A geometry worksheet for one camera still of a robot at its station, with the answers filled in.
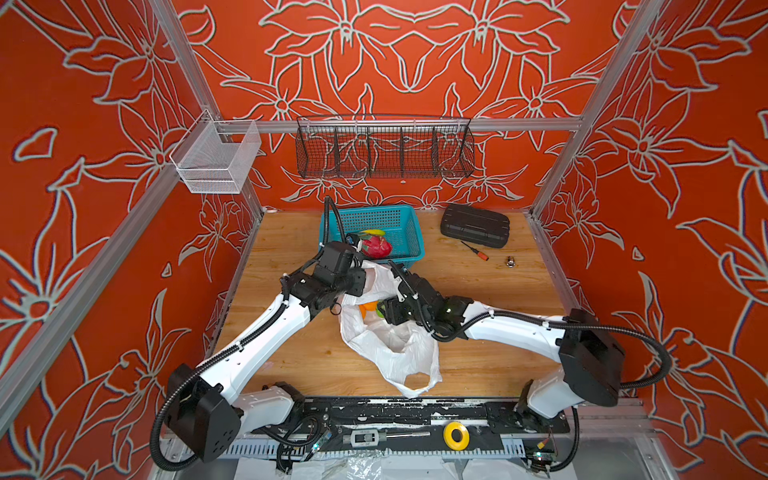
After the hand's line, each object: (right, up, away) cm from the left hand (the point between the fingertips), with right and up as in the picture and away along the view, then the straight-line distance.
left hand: (358, 269), depth 79 cm
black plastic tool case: (+41, +13, +28) cm, 52 cm away
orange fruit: (+4, -10, +1) cm, 11 cm away
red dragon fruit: (+5, +5, +19) cm, 21 cm away
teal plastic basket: (+14, +14, +35) cm, 40 cm away
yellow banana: (+4, +11, +31) cm, 33 cm away
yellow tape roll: (+22, -39, -10) cm, 46 cm away
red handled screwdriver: (+42, +3, +27) cm, 51 cm away
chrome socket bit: (+52, 0, +24) cm, 58 cm away
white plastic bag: (+9, -19, -8) cm, 23 cm away
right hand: (+6, -10, +2) cm, 11 cm away
